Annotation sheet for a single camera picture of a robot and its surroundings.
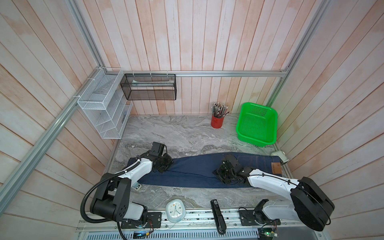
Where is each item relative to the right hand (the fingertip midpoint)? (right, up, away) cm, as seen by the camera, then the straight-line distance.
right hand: (212, 172), depth 87 cm
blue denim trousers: (-9, 0, +3) cm, 10 cm away
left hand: (-23, +4, +2) cm, 24 cm away
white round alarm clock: (-21, -16, -13) cm, 29 cm away
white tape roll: (+45, +9, +5) cm, 46 cm away
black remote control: (+1, -19, -17) cm, 26 cm away
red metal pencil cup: (+6, +31, +20) cm, 37 cm away
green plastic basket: (+40, +30, +28) cm, 57 cm away
